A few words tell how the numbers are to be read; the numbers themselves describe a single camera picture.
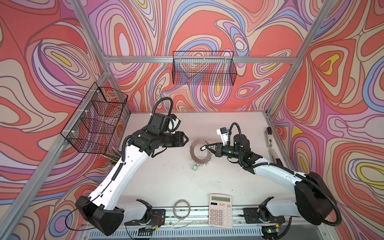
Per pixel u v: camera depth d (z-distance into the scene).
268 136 1.02
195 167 0.85
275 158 0.90
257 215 0.73
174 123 0.56
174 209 0.75
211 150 0.76
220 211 0.74
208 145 0.78
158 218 0.72
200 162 0.80
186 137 0.68
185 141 0.67
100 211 0.37
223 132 0.72
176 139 0.61
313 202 0.41
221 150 0.70
